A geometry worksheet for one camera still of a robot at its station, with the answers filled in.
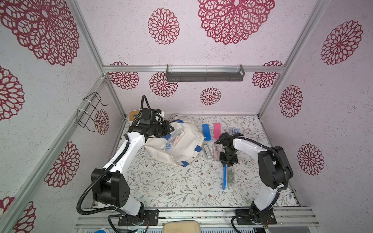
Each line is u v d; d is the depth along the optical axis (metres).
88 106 0.78
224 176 0.83
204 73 0.94
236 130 1.09
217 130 1.12
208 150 0.98
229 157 0.79
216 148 1.00
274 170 0.49
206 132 1.10
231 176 0.86
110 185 0.42
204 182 0.86
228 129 1.11
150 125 0.63
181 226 0.67
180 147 0.99
